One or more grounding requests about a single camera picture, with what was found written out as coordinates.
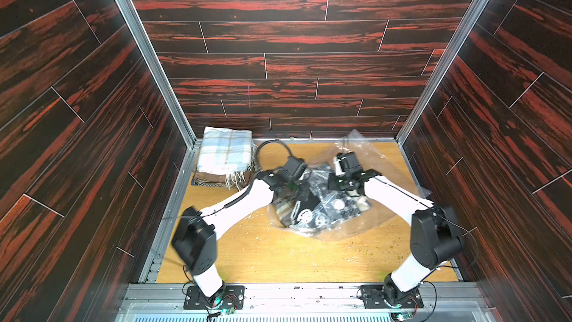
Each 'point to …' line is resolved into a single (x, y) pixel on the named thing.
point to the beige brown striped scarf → (283, 208)
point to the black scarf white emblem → (314, 204)
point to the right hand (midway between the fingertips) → (335, 180)
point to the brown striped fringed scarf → (209, 179)
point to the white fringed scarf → (227, 152)
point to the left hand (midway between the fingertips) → (310, 194)
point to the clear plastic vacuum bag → (375, 219)
